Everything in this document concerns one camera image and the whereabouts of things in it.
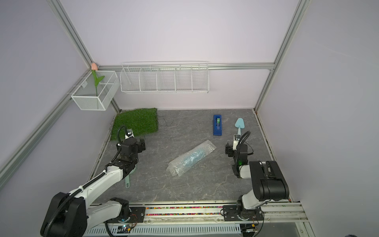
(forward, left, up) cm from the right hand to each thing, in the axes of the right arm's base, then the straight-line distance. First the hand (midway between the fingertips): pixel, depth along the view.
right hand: (235, 141), depth 94 cm
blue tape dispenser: (+12, +10, 0) cm, 16 cm away
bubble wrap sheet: (-18, +39, +1) cm, 43 cm away
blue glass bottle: (-12, +27, 0) cm, 30 cm away
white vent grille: (-46, +14, -7) cm, 48 cm away
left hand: (-4, +63, +9) cm, 63 cm away
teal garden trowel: (+20, -8, -6) cm, 23 cm away
